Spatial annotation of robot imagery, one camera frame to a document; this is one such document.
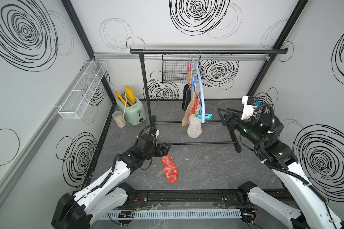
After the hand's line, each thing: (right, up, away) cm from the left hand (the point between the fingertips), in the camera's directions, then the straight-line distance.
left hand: (165, 146), depth 79 cm
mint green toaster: (-22, +18, +17) cm, 33 cm away
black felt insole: (+12, +28, +2) cm, 31 cm away
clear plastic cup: (-33, +16, +17) cm, 41 cm away
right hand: (+26, +20, -19) cm, 38 cm away
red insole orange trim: (+3, -14, +6) cm, 16 cm away
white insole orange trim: (+16, +10, -4) cm, 19 cm away
